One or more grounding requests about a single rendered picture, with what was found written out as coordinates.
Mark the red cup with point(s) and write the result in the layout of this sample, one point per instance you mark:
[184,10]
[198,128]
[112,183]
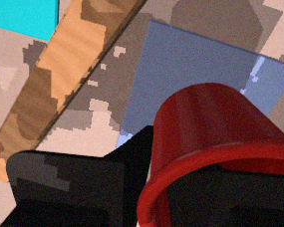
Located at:
[200,125]

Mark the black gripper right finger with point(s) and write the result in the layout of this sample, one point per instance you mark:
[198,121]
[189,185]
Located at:
[203,197]

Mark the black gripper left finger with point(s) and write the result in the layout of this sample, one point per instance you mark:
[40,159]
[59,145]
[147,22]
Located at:
[113,182]

